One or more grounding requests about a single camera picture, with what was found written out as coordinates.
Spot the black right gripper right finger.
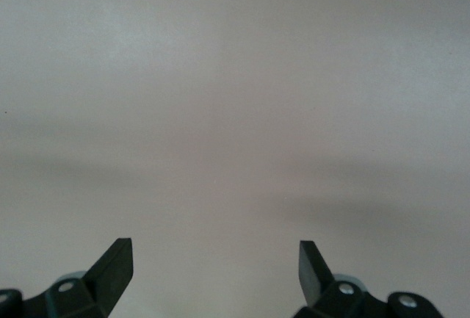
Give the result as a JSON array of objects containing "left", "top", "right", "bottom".
[{"left": 293, "top": 240, "right": 445, "bottom": 318}]

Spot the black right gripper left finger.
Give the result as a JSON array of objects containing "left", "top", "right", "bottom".
[{"left": 0, "top": 237, "right": 134, "bottom": 318}]

